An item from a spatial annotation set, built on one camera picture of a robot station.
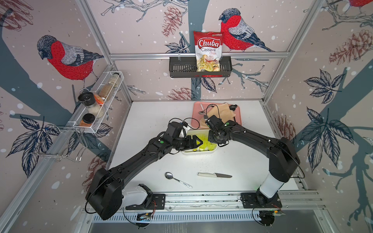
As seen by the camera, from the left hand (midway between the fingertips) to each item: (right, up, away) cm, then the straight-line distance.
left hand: (200, 142), depth 76 cm
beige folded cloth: (+21, +17, +37) cm, 46 cm away
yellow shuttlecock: (+3, +1, +2) cm, 3 cm away
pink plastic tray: (+2, +19, +39) cm, 43 cm away
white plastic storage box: (+5, -6, +14) cm, 16 cm away
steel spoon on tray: (+3, +16, +34) cm, 38 cm away
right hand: (+7, -1, +12) cm, 14 cm away
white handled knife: (+9, -20, +6) cm, 23 cm away
